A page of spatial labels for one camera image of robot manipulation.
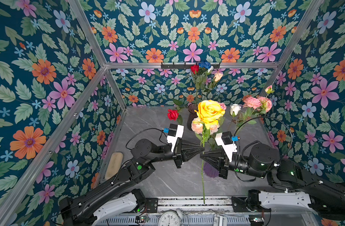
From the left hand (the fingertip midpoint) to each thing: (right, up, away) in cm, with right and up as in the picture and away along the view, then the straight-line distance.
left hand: (201, 151), depth 46 cm
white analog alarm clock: (-13, -37, +21) cm, 44 cm away
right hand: (+1, 0, +4) cm, 4 cm away
